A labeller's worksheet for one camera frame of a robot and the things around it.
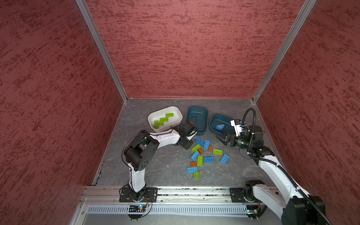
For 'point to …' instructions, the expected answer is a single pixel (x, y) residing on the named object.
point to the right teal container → (220, 123)
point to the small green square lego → (166, 119)
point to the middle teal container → (197, 116)
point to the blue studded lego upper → (206, 144)
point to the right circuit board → (252, 209)
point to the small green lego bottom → (196, 175)
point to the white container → (173, 121)
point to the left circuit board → (137, 208)
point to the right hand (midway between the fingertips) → (218, 138)
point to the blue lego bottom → (191, 170)
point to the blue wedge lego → (220, 127)
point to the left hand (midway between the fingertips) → (186, 145)
